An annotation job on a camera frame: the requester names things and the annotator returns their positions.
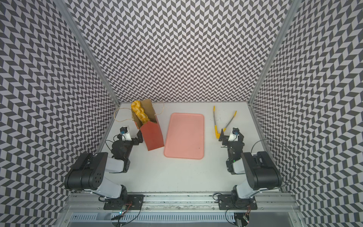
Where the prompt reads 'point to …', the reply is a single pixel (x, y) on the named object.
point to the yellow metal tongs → (217, 134)
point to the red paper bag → (151, 131)
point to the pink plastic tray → (185, 137)
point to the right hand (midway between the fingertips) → (229, 131)
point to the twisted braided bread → (139, 112)
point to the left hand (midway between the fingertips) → (134, 130)
